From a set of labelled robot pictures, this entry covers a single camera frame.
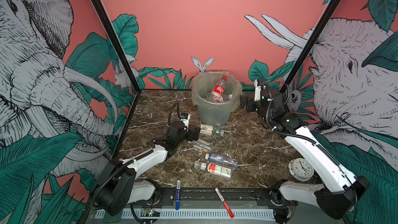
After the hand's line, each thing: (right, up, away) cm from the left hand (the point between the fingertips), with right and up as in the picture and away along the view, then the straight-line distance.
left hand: (194, 125), depth 86 cm
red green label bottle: (+11, -22, -8) cm, 25 cm away
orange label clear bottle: (+5, -13, +4) cm, 14 cm away
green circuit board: (-19, -38, -16) cm, 45 cm away
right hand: (+26, +17, -15) cm, 35 cm away
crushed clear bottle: (+15, -19, -3) cm, 25 cm away
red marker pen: (+16, -35, -14) cm, 41 cm away
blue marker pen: (-7, -34, -13) cm, 37 cm away
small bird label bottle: (+7, -4, +7) cm, 11 cm away
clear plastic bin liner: (+5, +24, +5) cm, 25 cm away
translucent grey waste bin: (+15, +3, +12) cm, 19 cm away
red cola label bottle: (+13, +17, +4) cm, 22 cm away
